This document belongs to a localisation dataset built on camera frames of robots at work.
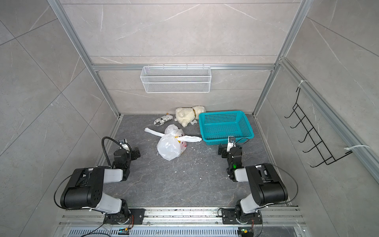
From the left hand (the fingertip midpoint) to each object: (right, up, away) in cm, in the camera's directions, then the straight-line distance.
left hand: (129, 146), depth 93 cm
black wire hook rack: (+97, +1, -33) cm, 102 cm away
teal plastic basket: (+59, +12, +18) cm, 62 cm away
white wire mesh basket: (+29, +45, +7) cm, 54 cm away
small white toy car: (+18, +17, +18) cm, 31 cm away
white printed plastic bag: (+29, +3, -6) cm, 30 cm away
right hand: (+64, +2, 0) cm, 64 cm away
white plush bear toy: (+35, +20, +12) cm, 43 cm away
